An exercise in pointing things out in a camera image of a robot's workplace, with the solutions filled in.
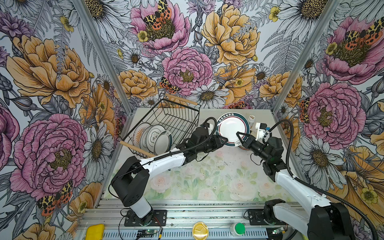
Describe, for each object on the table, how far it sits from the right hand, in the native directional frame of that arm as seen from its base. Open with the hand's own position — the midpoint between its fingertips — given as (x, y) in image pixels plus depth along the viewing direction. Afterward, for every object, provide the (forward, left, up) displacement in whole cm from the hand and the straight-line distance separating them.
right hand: (236, 137), depth 78 cm
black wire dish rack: (+30, +38, -19) cm, 52 cm away
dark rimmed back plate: (+5, +40, -11) cm, 42 cm away
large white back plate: (+11, +47, -9) cm, 49 cm away
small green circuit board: (-37, +45, -22) cm, 62 cm away
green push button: (-38, +4, -13) cm, 40 cm away
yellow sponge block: (-36, +69, -21) cm, 81 cm away
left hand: (-3, +5, -2) cm, 7 cm away
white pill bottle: (+24, -18, -14) cm, 33 cm away
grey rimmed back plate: (+7, +3, +3) cm, 8 cm away
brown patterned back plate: (+11, +56, -9) cm, 58 cm away
